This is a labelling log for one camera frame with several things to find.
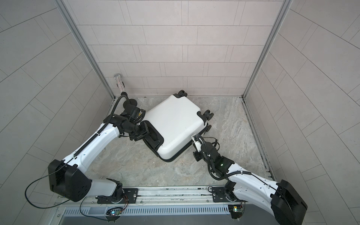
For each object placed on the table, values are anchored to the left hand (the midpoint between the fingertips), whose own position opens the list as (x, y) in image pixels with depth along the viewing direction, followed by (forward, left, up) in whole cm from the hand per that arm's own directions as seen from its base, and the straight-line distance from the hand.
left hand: (152, 132), depth 80 cm
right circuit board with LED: (-35, -45, -14) cm, 59 cm away
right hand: (-4, -24, -6) cm, 26 cm away
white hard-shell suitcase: (+3, -12, +4) cm, 13 cm away
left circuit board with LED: (-36, +14, -12) cm, 41 cm away
